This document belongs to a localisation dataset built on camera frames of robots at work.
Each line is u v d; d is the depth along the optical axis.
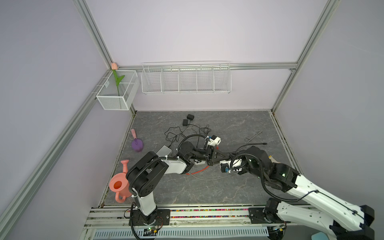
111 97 0.77
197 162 0.72
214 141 0.74
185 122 1.12
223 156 0.70
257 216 0.74
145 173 0.49
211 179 0.87
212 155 0.68
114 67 0.89
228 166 0.60
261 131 1.08
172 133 1.08
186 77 0.99
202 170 0.89
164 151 0.97
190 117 1.16
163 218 0.74
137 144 1.00
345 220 0.40
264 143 1.02
